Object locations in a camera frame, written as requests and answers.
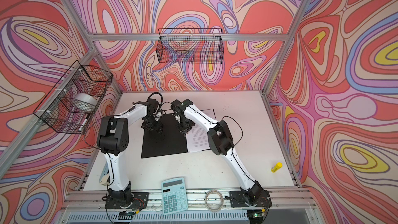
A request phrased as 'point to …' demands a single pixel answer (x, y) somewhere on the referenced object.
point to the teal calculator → (174, 197)
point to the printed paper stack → (197, 139)
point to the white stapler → (104, 179)
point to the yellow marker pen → (276, 167)
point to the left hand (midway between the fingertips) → (157, 129)
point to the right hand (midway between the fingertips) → (187, 134)
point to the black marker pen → (83, 124)
